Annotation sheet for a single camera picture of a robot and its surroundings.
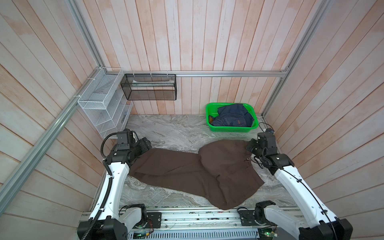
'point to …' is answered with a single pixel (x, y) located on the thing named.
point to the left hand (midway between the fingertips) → (145, 147)
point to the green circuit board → (266, 233)
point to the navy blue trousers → (234, 115)
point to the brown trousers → (223, 171)
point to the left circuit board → (139, 235)
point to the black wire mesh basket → (150, 86)
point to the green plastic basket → (212, 109)
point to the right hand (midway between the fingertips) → (246, 141)
